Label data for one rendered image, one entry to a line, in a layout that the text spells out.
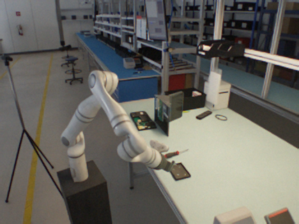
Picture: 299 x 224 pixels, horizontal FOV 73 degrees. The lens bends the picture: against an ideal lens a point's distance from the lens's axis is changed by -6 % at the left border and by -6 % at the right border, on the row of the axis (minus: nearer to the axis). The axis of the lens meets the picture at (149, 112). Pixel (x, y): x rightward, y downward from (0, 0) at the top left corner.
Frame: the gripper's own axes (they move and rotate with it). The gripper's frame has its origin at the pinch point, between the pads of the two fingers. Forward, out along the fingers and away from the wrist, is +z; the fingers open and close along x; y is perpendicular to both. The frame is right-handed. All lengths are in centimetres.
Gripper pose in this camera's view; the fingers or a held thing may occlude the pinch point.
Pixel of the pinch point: (172, 163)
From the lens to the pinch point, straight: 106.8
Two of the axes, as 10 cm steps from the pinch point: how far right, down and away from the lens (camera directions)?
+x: 7.6, 2.7, -5.9
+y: -4.6, 8.7, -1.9
